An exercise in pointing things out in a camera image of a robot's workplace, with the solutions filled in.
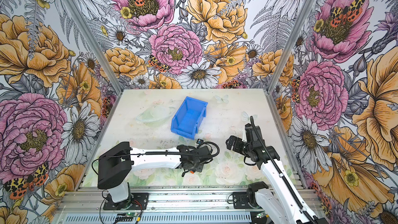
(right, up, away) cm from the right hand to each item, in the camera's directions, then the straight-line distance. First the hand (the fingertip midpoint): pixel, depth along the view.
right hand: (233, 149), depth 80 cm
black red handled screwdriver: (-21, -11, -1) cm, 24 cm away
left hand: (-20, -10, +3) cm, 22 cm away
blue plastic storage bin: (-26, +14, +27) cm, 40 cm away
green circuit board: (-50, -28, -8) cm, 58 cm away
